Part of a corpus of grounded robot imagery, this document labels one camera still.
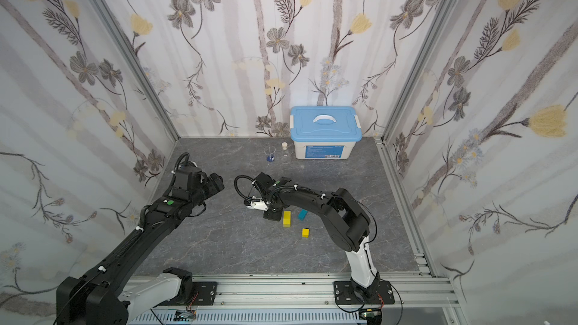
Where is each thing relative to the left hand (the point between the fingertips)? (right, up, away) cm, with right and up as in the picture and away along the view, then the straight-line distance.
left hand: (217, 180), depth 83 cm
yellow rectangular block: (+26, -16, +5) cm, 31 cm away
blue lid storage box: (+42, +21, +19) cm, 50 cm away
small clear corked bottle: (+24, +8, +30) cm, 40 cm away
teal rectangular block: (+32, -15, +8) cm, 36 cm away
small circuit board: (-6, -42, -12) cm, 44 cm away
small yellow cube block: (+33, -21, +3) cm, 39 cm away
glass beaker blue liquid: (+17, +12, +25) cm, 32 cm away
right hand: (+21, -10, +8) cm, 25 cm away
